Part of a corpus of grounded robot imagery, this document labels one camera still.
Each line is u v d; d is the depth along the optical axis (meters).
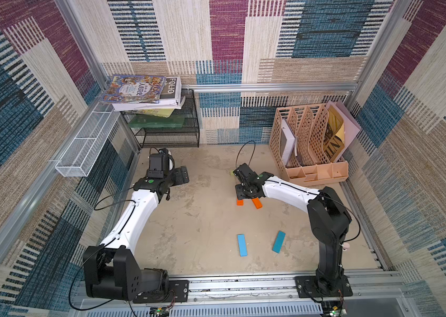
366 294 0.73
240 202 0.97
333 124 0.97
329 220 0.50
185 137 1.19
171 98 0.80
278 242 0.85
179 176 0.75
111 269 0.40
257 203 0.96
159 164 0.62
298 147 1.19
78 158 0.70
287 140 0.94
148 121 0.98
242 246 0.83
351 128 0.87
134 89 0.81
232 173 0.76
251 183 0.69
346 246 0.80
